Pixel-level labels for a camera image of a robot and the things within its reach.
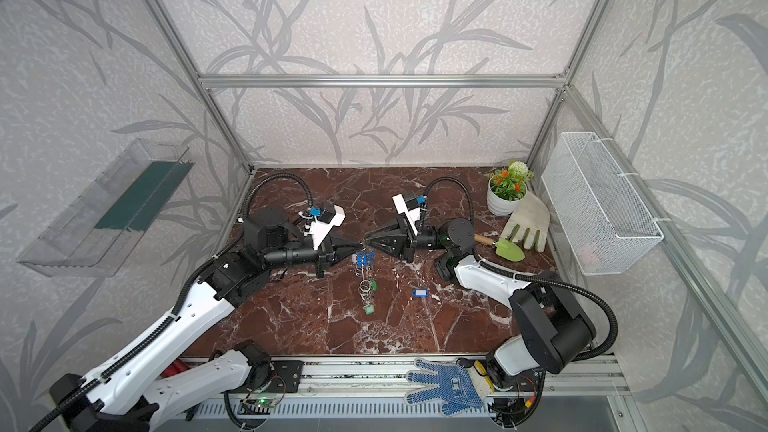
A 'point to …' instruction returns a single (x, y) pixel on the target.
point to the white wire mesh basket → (606, 223)
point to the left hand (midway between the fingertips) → (362, 241)
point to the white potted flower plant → (506, 187)
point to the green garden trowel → (503, 248)
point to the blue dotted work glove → (454, 389)
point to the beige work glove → (529, 221)
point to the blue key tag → (420, 293)
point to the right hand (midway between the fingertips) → (371, 235)
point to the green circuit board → (266, 402)
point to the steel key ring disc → (364, 264)
